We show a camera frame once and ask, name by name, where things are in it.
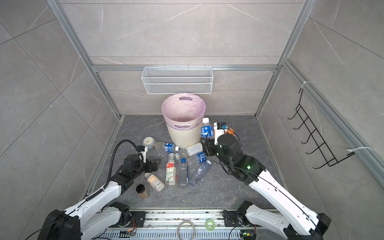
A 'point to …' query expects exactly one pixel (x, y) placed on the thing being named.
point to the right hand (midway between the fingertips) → (206, 140)
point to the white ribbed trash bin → (183, 138)
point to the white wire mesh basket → (175, 80)
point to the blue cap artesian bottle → (182, 172)
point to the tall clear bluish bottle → (199, 173)
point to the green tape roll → (213, 223)
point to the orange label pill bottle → (155, 182)
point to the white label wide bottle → (194, 149)
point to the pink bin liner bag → (183, 111)
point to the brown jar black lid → (142, 191)
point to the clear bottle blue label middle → (200, 157)
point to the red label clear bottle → (171, 170)
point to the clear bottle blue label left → (170, 147)
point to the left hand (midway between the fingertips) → (154, 156)
